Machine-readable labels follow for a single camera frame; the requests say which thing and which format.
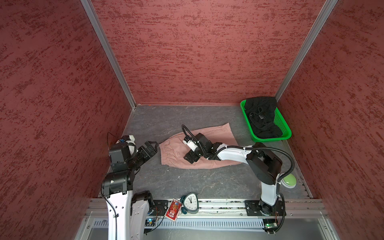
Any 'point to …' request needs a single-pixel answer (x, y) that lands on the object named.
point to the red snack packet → (173, 209)
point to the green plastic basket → (286, 132)
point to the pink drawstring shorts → (173, 150)
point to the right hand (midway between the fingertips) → (189, 155)
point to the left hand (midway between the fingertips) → (152, 151)
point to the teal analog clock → (190, 203)
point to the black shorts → (260, 112)
